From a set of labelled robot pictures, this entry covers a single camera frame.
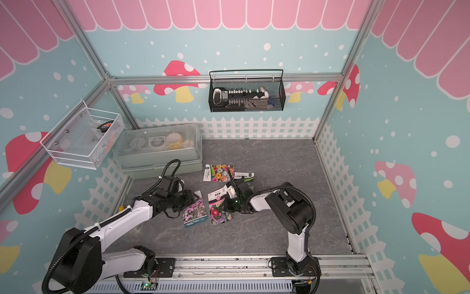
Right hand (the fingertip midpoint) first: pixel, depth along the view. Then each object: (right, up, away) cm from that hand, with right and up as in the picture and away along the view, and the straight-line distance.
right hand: (218, 208), depth 90 cm
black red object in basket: (-47, +39, -12) cm, 62 cm away
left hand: (-11, +4, -4) cm, 12 cm away
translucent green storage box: (-34, +28, -2) cm, 44 cm away
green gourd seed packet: (+15, +14, +11) cm, 24 cm away
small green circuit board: (-26, -25, -19) cm, 41 cm away
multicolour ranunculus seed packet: (-2, +16, +14) cm, 22 cm away
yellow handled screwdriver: (-48, 0, -1) cm, 48 cm away
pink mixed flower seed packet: (-1, +4, +3) cm, 5 cm away
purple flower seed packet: (-11, -2, -1) cm, 11 cm away
